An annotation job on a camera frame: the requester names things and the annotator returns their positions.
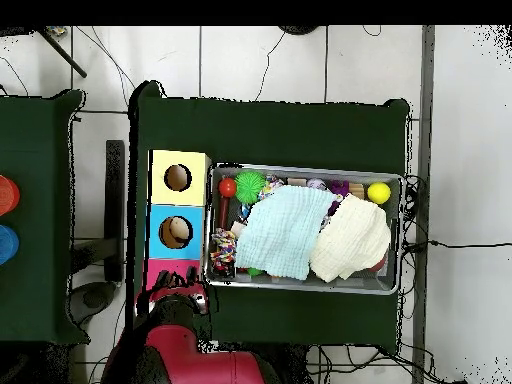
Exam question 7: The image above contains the wooden box with three holes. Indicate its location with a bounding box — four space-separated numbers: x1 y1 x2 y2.
142 148 212 291

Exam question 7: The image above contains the clear mesh bin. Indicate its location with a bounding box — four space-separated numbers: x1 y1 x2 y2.
203 161 405 296

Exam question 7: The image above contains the grey stand foot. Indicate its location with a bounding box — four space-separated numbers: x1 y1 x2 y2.
68 280 118 326

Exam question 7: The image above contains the black flat panel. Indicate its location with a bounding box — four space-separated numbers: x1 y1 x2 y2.
103 139 126 283

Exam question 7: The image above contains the orange red ball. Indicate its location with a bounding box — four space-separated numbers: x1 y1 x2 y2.
218 177 238 199

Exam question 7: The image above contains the light blue waffle cloth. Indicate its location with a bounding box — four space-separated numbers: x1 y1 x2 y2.
234 184 336 281

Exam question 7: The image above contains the green spiky ball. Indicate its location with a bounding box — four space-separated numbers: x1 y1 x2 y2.
233 170 267 205

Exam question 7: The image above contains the green cloth on side table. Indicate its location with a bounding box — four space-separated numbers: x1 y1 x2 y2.
0 89 90 346

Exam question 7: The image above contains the blue round disc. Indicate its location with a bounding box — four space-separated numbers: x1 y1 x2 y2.
0 224 20 266

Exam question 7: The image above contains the cream waffle cloth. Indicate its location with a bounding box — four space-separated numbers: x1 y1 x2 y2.
308 193 392 284

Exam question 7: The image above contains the dark green tablecloth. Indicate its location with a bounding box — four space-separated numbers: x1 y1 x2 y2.
127 79 411 355

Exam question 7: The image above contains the purple monster toy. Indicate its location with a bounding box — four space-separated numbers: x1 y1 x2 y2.
327 179 351 217

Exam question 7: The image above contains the red round disc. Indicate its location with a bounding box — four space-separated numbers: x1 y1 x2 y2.
0 174 21 217

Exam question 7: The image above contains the yellow ball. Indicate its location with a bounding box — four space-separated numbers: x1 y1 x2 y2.
366 181 392 206

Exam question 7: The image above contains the black rod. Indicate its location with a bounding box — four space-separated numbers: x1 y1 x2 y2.
37 27 88 79

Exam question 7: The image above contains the black round object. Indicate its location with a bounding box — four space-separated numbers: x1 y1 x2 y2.
277 25 321 36

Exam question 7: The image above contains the colourful rope toy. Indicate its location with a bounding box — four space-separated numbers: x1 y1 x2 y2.
209 228 239 277

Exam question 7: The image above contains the black power cable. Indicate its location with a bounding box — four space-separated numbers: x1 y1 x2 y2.
403 238 512 252

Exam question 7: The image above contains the grey metal rail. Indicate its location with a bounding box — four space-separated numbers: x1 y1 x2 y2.
411 25 436 384

